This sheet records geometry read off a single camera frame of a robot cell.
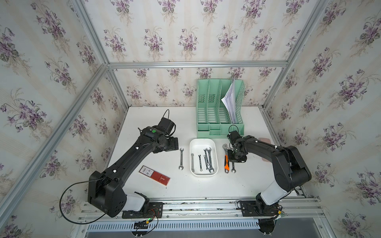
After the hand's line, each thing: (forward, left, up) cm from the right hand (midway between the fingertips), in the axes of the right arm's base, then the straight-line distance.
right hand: (233, 160), depth 92 cm
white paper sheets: (+27, +4, +26) cm, 38 cm away
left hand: (0, +37, +16) cm, 40 cm away
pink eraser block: (+14, -25, +2) cm, 29 cm away
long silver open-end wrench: (-5, +15, +1) cm, 16 cm away
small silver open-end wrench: (-7, +26, +2) cm, 27 cm away
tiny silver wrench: (-1, +17, +1) cm, 17 cm away
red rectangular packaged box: (-11, +47, +1) cm, 49 cm away
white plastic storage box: (+1, +19, +1) cm, 19 cm away
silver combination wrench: (-5, +1, 0) cm, 6 cm away
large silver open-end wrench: (-5, +32, +1) cm, 33 cm away
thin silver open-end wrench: (-7, +21, +2) cm, 22 cm away
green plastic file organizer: (+35, +10, 0) cm, 36 cm away
